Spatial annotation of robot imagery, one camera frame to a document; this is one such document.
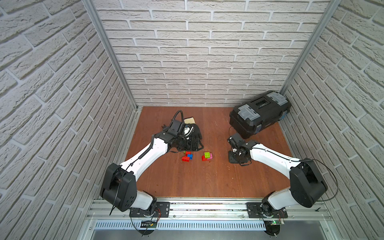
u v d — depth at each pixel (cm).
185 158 90
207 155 88
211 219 73
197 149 70
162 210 74
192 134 101
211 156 89
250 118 90
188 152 92
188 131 100
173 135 63
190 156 90
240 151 63
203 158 91
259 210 73
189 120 110
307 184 44
